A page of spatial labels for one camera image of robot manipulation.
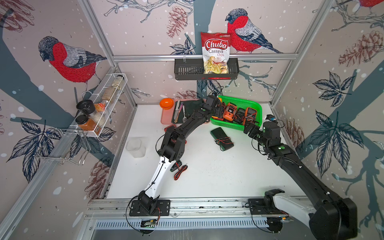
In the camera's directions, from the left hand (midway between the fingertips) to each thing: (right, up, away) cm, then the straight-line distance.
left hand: (220, 106), depth 99 cm
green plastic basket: (+20, +3, +12) cm, 23 cm away
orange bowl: (-40, +3, +19) cm, 44 cm away
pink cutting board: (-39, -5, +15) cm, 42 cm away
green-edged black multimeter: (-29, -37, -13) cm, 48 cm away
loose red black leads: (-27, -41, -16) cm, 52 cm away
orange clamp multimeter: (+8, -4, +7) cm, 11 cm away
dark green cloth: (-21, +1, +21) cm, 29 cm away
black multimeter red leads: (+16, -6, +8) cm, 19 cm away
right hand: (+15, -12, -16) cm, 25 cm away
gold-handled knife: (-31, -10, +11) cm, 35 cm away
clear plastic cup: (-57, -27, -3) cm, 63 cm away
